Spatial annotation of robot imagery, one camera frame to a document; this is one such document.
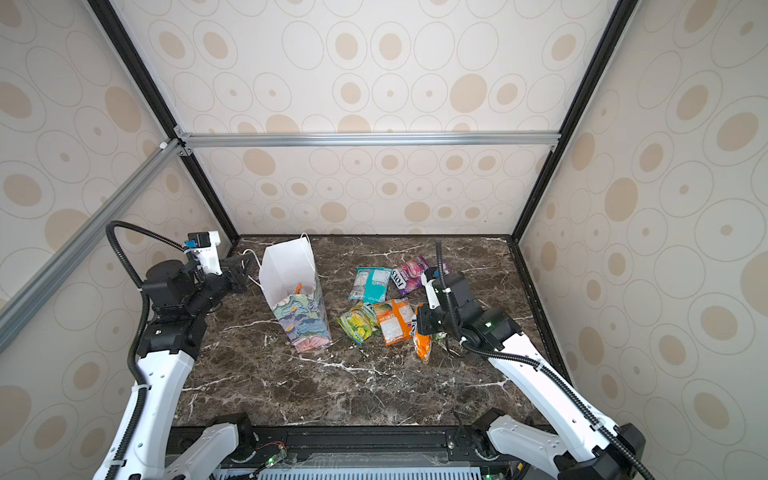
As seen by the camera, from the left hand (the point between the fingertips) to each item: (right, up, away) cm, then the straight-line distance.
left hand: (257, 252), depth 68 cm
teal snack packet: (+23, -10, +34) cm, 43 cm away
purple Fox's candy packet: (+36, -8, +35) cm, 51 cm away
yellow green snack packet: (+21, -21, +24) cm, 38 cm away
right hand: (+38, -15, +7) cm, 41 cm away
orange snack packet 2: (+38, -22, +4) cm, 44 cm away
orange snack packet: (+32, -20, +24) cm, 45 cm away
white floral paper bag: (-1, -8, +24) cm, 25 cm away
